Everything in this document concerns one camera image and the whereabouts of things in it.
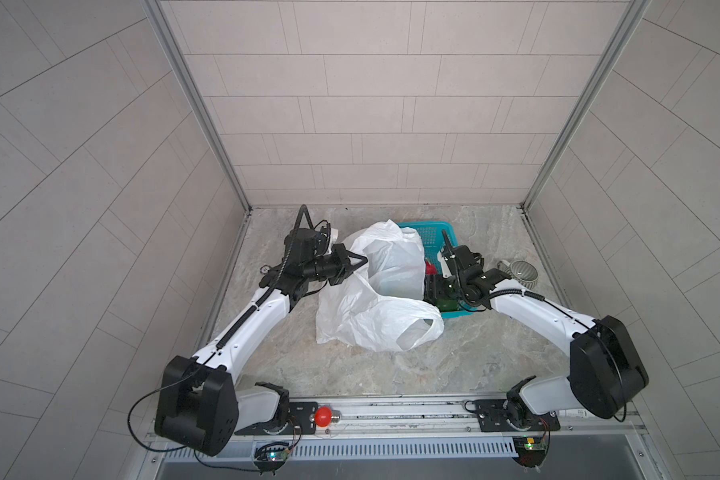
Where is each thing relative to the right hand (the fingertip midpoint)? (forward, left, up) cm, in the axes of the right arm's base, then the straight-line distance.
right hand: (428, 288), depth 87 cm
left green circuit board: (-36, +41, -4) cm, 55 cm away
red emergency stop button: (-30, +29, -4) cm, 42 cm away
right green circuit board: (-39, -18, -9) cm, 44 cm away
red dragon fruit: (+6, -2, +1) cm, 6 cm away
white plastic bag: (-13, +15, +17) cm, 26 cm away
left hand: (0, +16, +17) cm, 23 cm away
